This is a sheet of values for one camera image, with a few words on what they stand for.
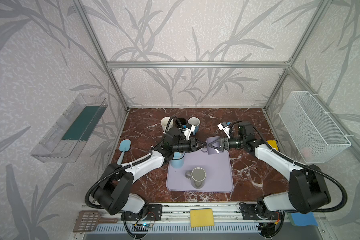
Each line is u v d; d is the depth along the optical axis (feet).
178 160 2.69
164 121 3.55
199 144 2.45
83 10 2.37
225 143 2.32
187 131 2.47
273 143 3.23
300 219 2.30
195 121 3.31
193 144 2.32
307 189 1.39
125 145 3.25
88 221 2.35
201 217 2.33
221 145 2.30
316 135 2.08
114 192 1.39
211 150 2.43
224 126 2.46
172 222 2.37
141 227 2.36
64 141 2.08
